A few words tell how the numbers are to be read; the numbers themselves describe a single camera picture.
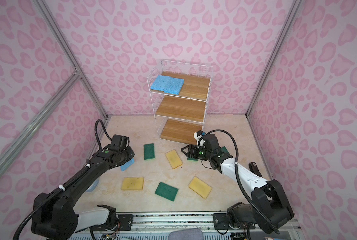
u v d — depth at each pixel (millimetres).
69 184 445
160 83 769
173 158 947
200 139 734
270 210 410
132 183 841
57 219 399
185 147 780
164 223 746
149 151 979
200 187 839
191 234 677
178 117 858
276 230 381
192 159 952
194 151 722
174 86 752
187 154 734
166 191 818
